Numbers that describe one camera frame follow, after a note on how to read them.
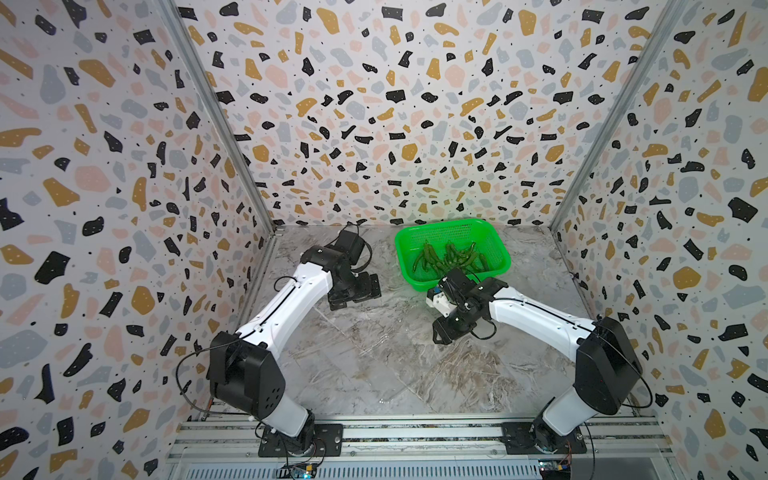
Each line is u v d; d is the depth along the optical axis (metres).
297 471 0.70
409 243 1.15
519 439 0.74
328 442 0.73
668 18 0.72
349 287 0.68
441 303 0.79
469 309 0.62
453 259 1.10
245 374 0.42
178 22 0.70
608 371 0.44
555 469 0.71
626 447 0.76
